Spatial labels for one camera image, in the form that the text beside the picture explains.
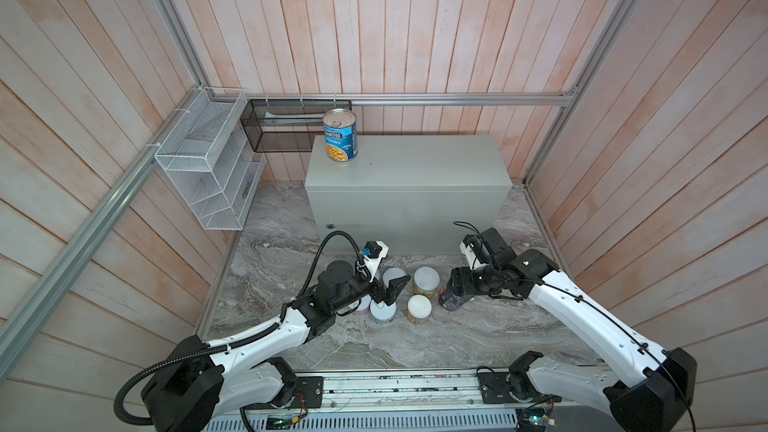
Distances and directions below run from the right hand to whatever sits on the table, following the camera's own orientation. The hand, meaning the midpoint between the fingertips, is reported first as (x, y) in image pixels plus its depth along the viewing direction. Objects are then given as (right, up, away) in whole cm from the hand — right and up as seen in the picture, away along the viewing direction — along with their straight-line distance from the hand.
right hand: (459, 283), depth 78 cm
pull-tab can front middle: (-20, -9, +4) cm, 23 cm away
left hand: (-17, +4, -3) cm, 17 cm away
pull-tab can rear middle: (-17, 0, +10) cm, 20 cm away
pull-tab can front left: (-25, -3, -9) cm, 27 cm away
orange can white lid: (-8, -1, +7) cm, 10 cm away
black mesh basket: (-54, +50, +26) cm, 78 cm away
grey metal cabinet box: (-8, +25, +21) cm, 33 cm away
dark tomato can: (-3, -4, -1) cm, 5 cm away
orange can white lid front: (-10, -8, +3) cm, 13 cm away
